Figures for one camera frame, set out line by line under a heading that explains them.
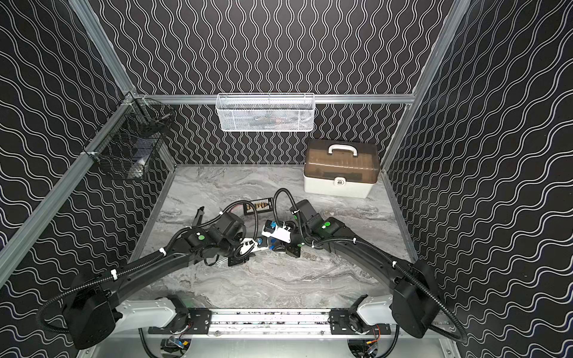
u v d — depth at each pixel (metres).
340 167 0.93
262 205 1.03
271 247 0.73
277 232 0.66
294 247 0.68
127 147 0.92
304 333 0.74
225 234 0.62
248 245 0.67
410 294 0.41
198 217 1.00
